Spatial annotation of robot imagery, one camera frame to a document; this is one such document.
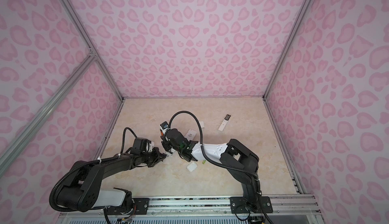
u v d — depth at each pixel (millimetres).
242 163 471
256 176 469
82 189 429
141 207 731
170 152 903
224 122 1034
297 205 743
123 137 766
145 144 756
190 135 977
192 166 859
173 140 644
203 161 877
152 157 794
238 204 764
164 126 731
